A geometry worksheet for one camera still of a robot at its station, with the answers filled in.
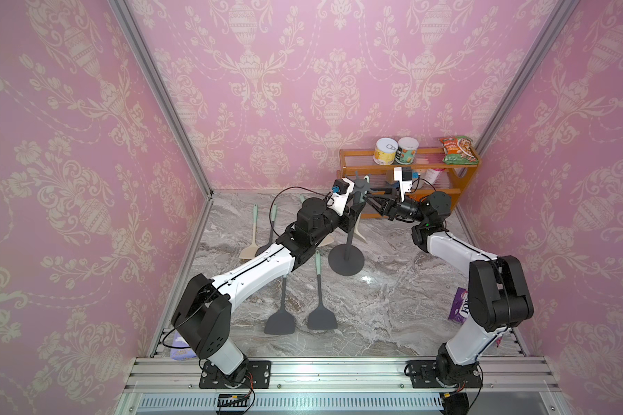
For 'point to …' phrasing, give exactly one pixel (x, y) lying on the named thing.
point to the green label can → (406, 150)
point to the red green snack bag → (458, 150)
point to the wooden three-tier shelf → (453, 183)
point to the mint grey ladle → (280, 322)
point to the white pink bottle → (431, 175)
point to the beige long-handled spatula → (328, 239)
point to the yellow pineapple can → (385, 151)
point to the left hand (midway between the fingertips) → (359, 200)
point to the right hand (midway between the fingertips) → (366, 195)
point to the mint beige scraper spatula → (356, 232)
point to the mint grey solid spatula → (322, 318)
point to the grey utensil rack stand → (346, 259)
